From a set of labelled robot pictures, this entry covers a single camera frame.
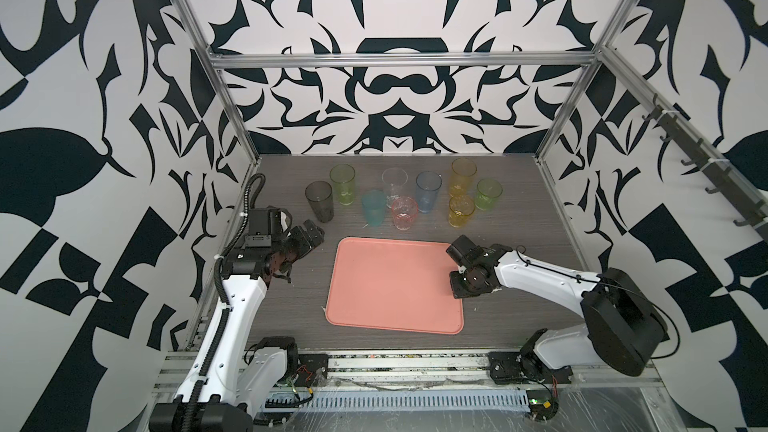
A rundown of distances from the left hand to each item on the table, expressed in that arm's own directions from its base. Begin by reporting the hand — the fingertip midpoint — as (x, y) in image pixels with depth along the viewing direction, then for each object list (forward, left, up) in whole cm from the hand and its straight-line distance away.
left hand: (311, 235), depth 78 cm
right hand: (-9, -40, -17) cm, 44 cm away
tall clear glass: (+23, -22, -6) cm, 33 cm away
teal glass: (+16, -16, -8) cm, 24 cm away
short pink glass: (+17, -26, -14) cm, 34 cm away
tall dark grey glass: (+18, +1, -8) cm, 20 cm away
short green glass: (+23, -55, -13) cm, 61 cm away
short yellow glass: (+17, -45, -16) cm, 51 cm away
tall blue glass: (+21, -33, -6) cm, 40 cm away
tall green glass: (+24, -6, -5) cm, 25 cm away
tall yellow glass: (+26, -46, -9) cm, 53 cm away
